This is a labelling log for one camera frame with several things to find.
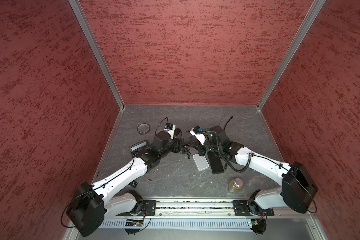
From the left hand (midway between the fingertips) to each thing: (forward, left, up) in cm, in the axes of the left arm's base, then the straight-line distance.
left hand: (180, 142), depth 81 cm
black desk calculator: (+4, +27, -13) cm, 31 cm away
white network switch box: (-5, -13, -15) cm, 21 cm away
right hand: (-3, -5, 0) cm, 6 cm away
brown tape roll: (+21, +28, -17) cm, 39 cm away
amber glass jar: (-20, -28, -6) cm, 35 cm away
